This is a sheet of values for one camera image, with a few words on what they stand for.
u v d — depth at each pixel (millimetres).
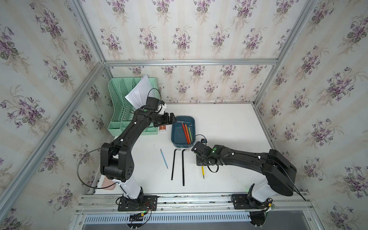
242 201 712
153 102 677
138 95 905
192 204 736
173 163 877
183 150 925
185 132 1012
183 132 1021
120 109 1133
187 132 1012
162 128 1037
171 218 765
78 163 742
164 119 767
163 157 904
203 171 807
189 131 1016
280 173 428
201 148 658
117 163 453
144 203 726
